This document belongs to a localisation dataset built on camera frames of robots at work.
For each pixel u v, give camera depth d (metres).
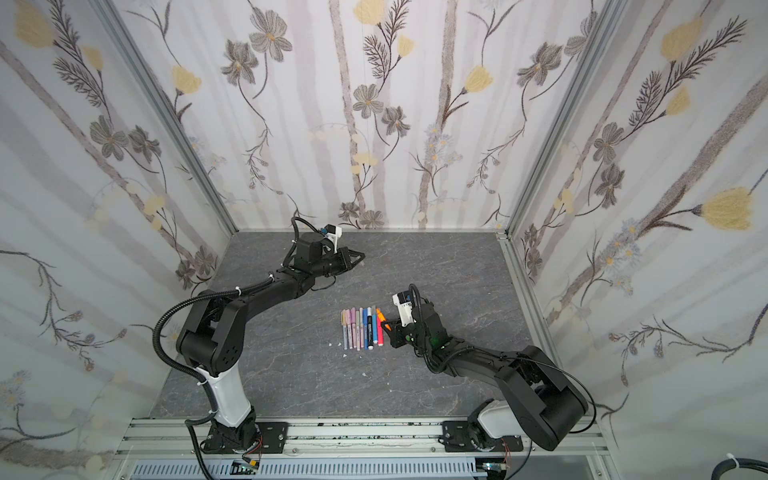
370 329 0.93
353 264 0.86
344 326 0.93
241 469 0.73
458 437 0.73
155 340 0.47
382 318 0.86
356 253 0.88
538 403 0.43
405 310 0.78
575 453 0.73
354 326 0.94
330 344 0.91
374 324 0.93
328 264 0.80
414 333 0.75
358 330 0.93
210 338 0.50
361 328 0.93
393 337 0.77
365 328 0.93
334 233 0.86
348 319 0.95
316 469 0.70
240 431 0.64
